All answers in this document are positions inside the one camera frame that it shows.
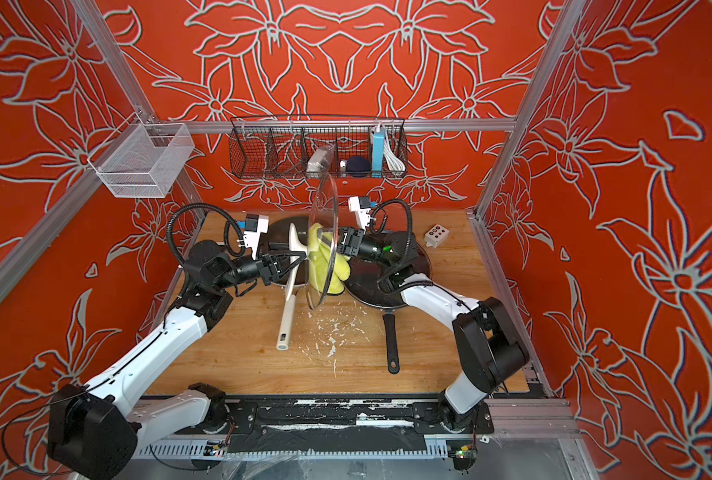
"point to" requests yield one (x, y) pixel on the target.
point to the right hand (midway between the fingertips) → (312, 241)
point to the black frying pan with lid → (363, 287)
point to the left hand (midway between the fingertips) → (302, 252)
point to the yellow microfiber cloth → (328, 267)
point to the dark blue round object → (358, 166)
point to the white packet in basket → (320, 161)
